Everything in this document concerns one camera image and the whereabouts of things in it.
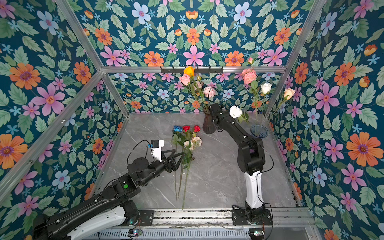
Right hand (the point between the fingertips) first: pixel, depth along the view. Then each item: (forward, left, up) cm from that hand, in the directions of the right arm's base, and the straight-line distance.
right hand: (228, 122), depth 95 cm
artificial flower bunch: (-4, +28, -12) cm, 31 cm away
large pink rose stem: (+9, +12, +17) cm, 23 cm away
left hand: (-30, +25, +15) cm, 42 cm away
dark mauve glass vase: (+3, +12, -8) cm, 15 cm away
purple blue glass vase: (-10, -17, +3) cm, 20 cm away
